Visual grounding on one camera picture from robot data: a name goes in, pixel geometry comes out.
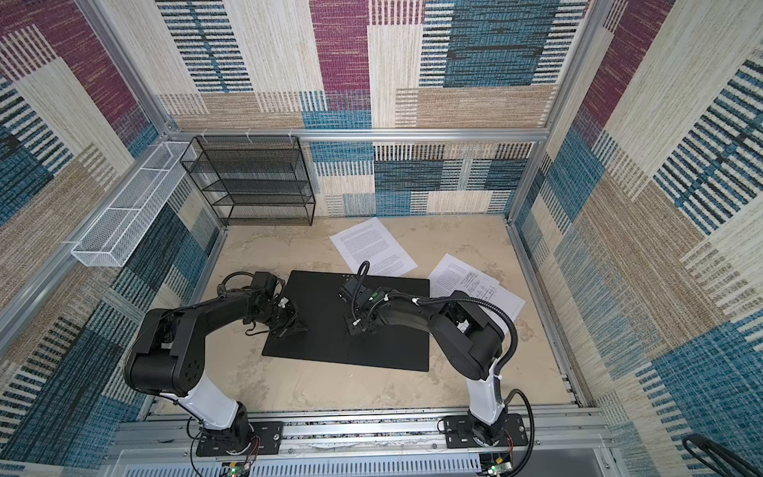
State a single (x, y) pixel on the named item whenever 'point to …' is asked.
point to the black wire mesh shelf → (252, 180)
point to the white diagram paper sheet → (444, 280)
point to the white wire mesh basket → (112, 235)
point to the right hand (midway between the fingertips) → (360, 327)
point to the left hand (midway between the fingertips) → (308, 324)
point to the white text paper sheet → (370, 241)
